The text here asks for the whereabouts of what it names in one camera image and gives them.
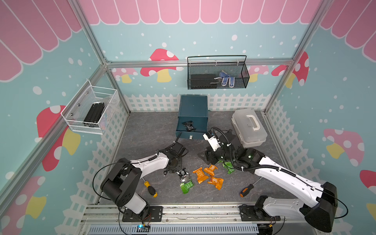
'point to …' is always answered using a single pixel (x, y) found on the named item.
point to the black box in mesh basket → (203, 81)
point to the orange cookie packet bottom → (218, 182)
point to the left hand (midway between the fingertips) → (175, 167)
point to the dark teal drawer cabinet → (193, 115)
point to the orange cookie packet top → (210, 170)
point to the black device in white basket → (94, 114)
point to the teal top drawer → (200, 123)
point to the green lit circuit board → (141, 228)
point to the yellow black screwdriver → (151, 189)
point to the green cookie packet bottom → (185, 186)
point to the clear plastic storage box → (248, 127)
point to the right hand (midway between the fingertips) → (202, 151)
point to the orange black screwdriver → (246, 190)
